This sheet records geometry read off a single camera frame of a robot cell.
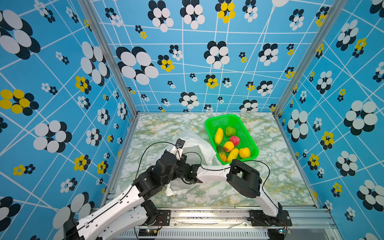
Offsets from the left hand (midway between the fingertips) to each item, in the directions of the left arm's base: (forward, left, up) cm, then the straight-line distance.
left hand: (182, 146), depth 72 cm
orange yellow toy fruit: (+12, -27, -19) cm, 35 cm away
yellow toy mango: (+7, -29, -20) cm, 36 cm away
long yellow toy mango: (+21, -22, -19) cm, 36 cm away
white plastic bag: (-2, -8, -1) cm, 8 cm away
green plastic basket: (+16, -40, -18) cm, 47 cm away
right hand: (-2, +10, -23) cm, 26 cm away
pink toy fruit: (+17, -33, -18) cm, 41 cm away
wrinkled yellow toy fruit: (+7, -37, -19) cm, 42 cm away
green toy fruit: (+24, -31, -19) cm, 43 cm away
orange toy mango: (+7, -23, -20) cm, 31 cm away
